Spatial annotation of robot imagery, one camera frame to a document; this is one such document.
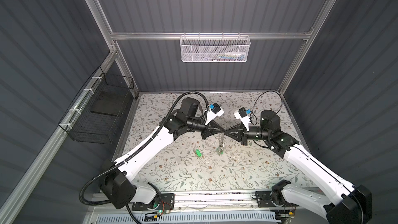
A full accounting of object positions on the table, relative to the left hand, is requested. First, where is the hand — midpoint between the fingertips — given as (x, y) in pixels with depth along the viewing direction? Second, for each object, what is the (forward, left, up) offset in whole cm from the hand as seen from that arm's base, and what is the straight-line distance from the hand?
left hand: (223, 130), depth 68 cm
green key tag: (-3, 0, -17) cm, 17 cm away
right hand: (-1, -1, -2) cm, 3 cm away
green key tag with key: (+2, +11, -28) cm, 30 cm away
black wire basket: (+11, +60, 0) cm, 61 cm away
